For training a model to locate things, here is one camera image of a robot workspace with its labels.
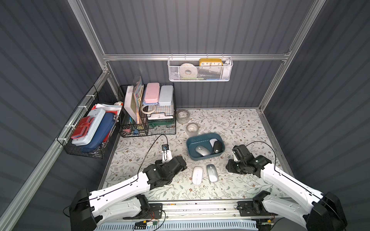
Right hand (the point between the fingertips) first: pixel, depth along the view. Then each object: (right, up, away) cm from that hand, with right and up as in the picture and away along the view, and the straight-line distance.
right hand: (232, 170), depth 82 cm
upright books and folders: (-60, +42, +7) cm, 74 cm away
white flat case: (-69, +32, -12) cm, 77 cm away
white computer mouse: (-20, -3, +1) cm, 20 cm away
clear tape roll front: (-22, +22, +26) cm, 41 cm away
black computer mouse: (-6, +11, +12) cm, 18 cm away
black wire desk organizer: (-43, +28, +13) cm, 53 cm away
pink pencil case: (-50, +48, +15) cm, 71 cm away
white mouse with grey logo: (-9, +15, +17) cm, 24 cm away
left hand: (-33, +7, -5) cm, 34 cm away
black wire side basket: (-78, +39, -5) cm, 87 cm away
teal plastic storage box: (-14, +15, +19) cm, 28 cm away
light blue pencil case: (-41, +46, +16) cm, 64 cm away
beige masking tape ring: (-52, +37, +13) cm, 65 cm away
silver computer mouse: (-16, +9, +14) cm, 22 cm away
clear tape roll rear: (-30, +32, +34) cm, 56 cm away
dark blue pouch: (-65, +28, -11) cm, 72 cm away
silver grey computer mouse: (-11, -3, +3) cm, 12 cm away
